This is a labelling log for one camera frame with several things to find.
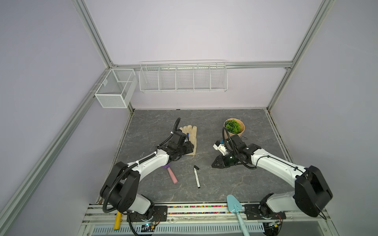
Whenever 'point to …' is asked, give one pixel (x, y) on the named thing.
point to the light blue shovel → (234, 207)
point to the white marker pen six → (196, 178)
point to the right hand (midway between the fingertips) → (214, 167)
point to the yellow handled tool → (117, 221)
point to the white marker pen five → (187, 134)
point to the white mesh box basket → (117, 88)
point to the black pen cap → (196, 167)
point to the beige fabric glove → (192, 133)
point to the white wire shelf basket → (178, 76)
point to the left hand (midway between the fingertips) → (191, 148)
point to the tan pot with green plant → (234, 127)
